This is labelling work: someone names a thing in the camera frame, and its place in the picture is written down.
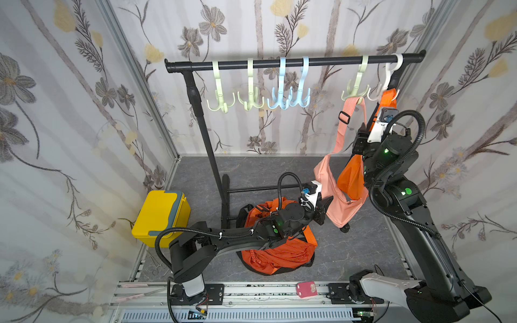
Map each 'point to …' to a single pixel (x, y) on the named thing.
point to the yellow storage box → (161, 210)
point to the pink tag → (306, 289)
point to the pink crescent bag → (340, 211)
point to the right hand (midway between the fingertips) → (387, 127)
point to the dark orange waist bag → (287, 255)
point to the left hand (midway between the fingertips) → (333, 197)
